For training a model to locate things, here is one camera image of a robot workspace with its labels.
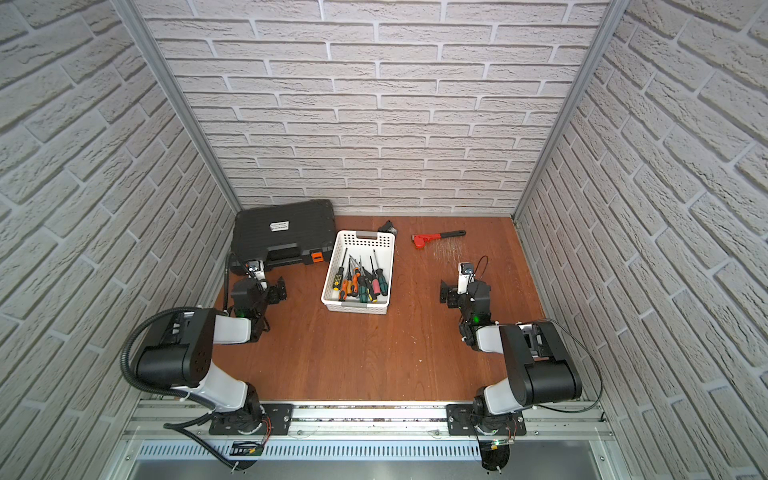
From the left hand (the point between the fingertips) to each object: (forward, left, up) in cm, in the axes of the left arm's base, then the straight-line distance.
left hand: (265, 276), depth 94 cm
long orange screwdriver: (+3, -29, -4) cm, 30 cm away
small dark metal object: (+24, -41, -4) cm, 48 cm away
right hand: (-3, -62, +2) cm, 63 cm away
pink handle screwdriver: (-5, -36, -2) cm, 36 cm away
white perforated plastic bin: (+15, -31, -3) cm, 34 cm away
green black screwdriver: (-3, -32, -2) cm, 32 cm away
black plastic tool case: (+18, -3, +1) cm, 18 cm away
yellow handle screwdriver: (-1, -27, -4) cm, 27 cm away
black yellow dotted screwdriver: (+1, -23, -4) cm, 23 cm away
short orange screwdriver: (-5, -29, -2) cm, 30 cm away
